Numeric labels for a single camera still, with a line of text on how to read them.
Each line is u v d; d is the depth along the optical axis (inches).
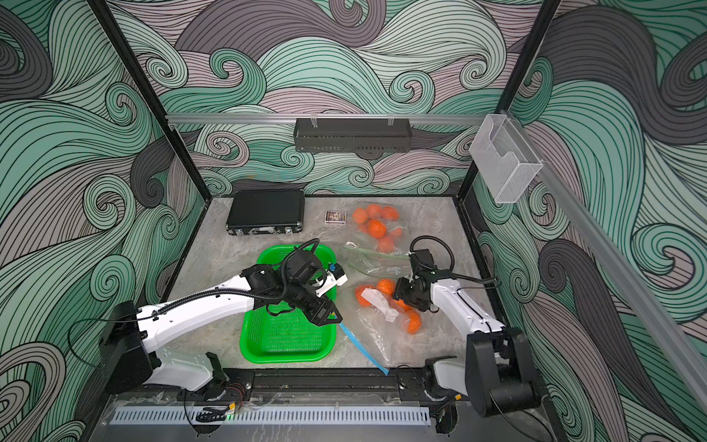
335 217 43.5
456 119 37.6
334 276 25.9
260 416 27.5
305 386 29.2
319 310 24.5
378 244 38.0
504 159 29.9
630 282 19.5
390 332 32.0
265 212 45.1
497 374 15.9
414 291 25.5
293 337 32.5
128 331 18.0
